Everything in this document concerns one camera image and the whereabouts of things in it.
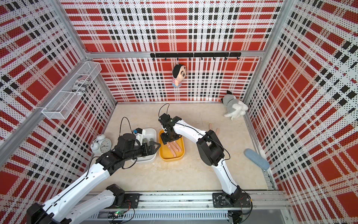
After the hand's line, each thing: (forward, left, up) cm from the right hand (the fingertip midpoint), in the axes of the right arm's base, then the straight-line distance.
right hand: (169, 140), depth 91 cm
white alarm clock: (-6, +41, +5) cm, 42 cm away
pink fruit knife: (-5, -2, -6) cm, 8 cm away
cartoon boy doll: (+34, -7, +29) cm, 45 cm away
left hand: (-10, +5, +11) cm, 15 cm away
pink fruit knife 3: (-1, -5, -5) cm, 8 cm away
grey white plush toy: (+25, -48, +3) cm, 55 cm away
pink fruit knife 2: (-3, -4, -5) cm, 7 cm away
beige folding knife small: (+14, -30, -6) cm, 34 cm away
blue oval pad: (-12, -55, -4) cm, 57 cm away
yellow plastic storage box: (-7, +3, -5) cm, 9 cm away
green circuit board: (-40, +24, -4) cm, 47 cm away
